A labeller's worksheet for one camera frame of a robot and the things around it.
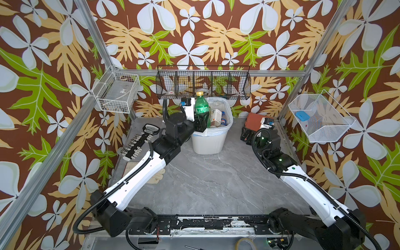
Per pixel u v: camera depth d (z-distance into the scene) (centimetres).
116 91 86
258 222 76
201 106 64
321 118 82
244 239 68
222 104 88
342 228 37
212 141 88
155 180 86
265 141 54
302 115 86
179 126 49
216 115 82
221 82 96
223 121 86
